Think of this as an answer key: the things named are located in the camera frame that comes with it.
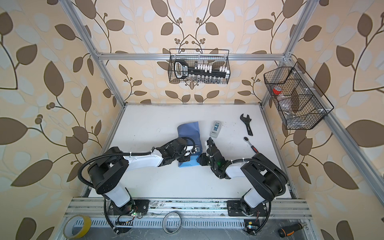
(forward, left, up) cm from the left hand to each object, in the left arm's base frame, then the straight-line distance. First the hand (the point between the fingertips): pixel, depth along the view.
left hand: (188, 144), depth 90 cm
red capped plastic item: (+20, -49, +27) cm, 59 cm away
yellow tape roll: (-42, +51, -2) cm, 66 cm away
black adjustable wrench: (+24, -41, -5) cm, 48 cm away
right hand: (-5, -7, -5) cm, 11 cm away
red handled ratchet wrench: (+8, -38, -5) cm, 40 cm away
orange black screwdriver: (-40, -48, -3) cm, 63 cm away
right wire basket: (+11, -58, +28) cm, 65 cm away
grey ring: (-43, +6, -2) cm, 43 cm away
